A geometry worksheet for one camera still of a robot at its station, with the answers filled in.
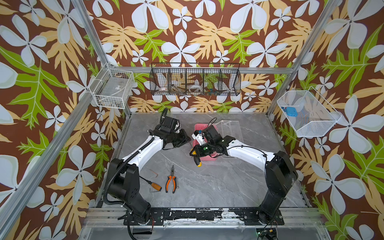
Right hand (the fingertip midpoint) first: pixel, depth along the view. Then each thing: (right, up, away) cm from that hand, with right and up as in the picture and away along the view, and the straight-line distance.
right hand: (190, 153), depth 83 cm
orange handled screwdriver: (-21, -18, +1) cm, 28 cm away
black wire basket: (+1, +47, +16) cm, 50 cm away
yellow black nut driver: (+4, -3, -3) cm, 5 cm away
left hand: (+1, +9, +2) cm, 10 cm away
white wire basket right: (+67, +23, -1) cm, 70 cm away
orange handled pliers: (-12, -15, +3) cm, 19 cm away
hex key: (-22, -13, +7) cm, 26 cm away
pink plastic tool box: (+11, 0, -10) cm, 15 cm away
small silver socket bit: (-7, -19, +1) cm, 20 cm away
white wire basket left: (-46, +38, +3) cm, 59 cm away
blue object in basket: (+60, +24, +4) cm, 65 cm away
